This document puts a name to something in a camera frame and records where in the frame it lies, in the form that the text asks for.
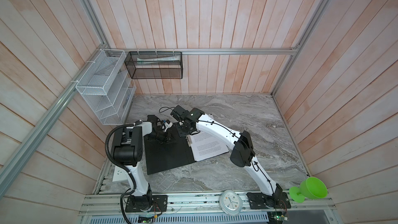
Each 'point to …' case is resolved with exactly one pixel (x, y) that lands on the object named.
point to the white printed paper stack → (204, 146)
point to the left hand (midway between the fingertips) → (176, 142)
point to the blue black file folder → (161, 156)
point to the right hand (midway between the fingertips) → (182, 132)
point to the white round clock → (230, 202)
